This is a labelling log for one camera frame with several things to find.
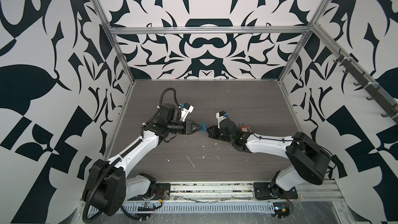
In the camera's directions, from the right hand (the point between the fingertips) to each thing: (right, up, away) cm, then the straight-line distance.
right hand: (205, 129), depth 85 cm
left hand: (-2, +3, -9) cm, 10 cm away
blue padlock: (-1, +3, -9) cm, 9 cm away
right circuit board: (+34, -34, -14) cm, 50 cm away
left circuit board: (-26, -31, -16) cm, 43 cm away
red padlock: (+24, -2, +9) cm, 25 cm away
